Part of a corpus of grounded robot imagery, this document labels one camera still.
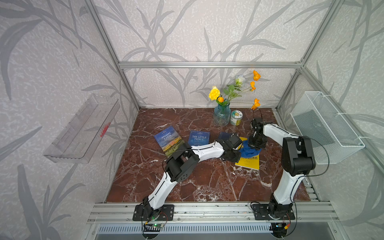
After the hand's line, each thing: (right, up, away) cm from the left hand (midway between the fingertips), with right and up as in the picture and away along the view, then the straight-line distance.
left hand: (238, 160), depth 91 cm
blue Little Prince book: (-24, +12, +11) cm, 29 cm away
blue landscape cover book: (-44, +11, +9) cm, 47 cm away
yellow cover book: (+7, -1, 0) cm, 7 cm away
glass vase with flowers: (-7, +31, +17) cm, 36 cm away
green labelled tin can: (+2, +27, +14) cm, 31 cm away
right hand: (+11, +7, +6) cm, 14 cm away
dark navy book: (-6, +13, +14) cm, 21 cm away
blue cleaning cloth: (+5, +6, 0) cm, 8 cm away
